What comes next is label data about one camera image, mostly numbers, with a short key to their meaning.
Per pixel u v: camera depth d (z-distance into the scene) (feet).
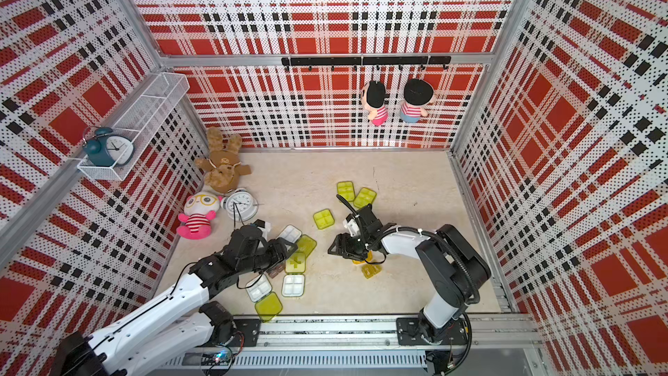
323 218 3.16
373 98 3.08
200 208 3.10
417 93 3.03
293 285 2.69
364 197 3.42
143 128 2.31
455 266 1.50
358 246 2.56
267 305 2.60
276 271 2.70
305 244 3.01
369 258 2.74
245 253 2.04
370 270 2.76
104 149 2.02
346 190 3.45
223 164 3.43
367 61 2.92
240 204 3.23
